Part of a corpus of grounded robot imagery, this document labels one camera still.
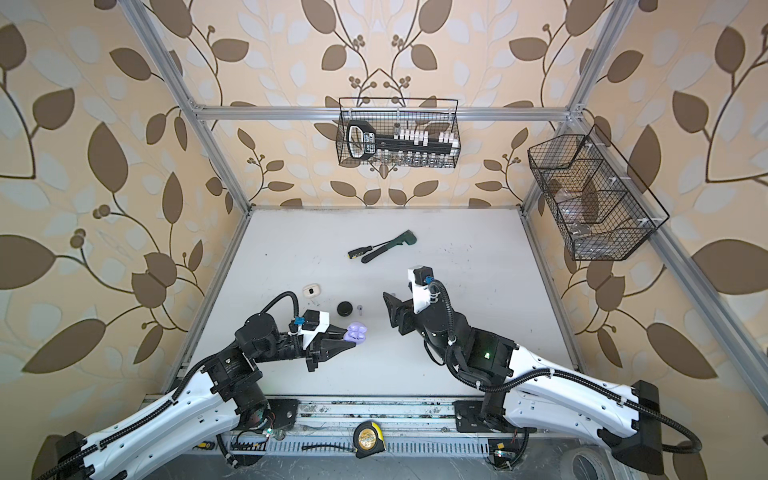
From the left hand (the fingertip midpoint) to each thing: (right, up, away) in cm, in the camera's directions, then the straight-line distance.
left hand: (353, 338), depth 64 cm
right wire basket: (+61, +29, +9) cm, 67 cm away
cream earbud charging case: (-18, +5, +31) cm, 36 cm away
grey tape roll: (+54, -31, +5) cm, 62 cm away
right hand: (+10, +9, +4) cm, 13 cm away
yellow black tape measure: (+3, -25, +5) cm, 26 cm away
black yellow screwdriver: (-3, +17, +42) cm, 45 cm away
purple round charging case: (0, +1, +1) cm, 2 cm away
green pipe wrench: (+13, +22, +45) cm, 52 cm away
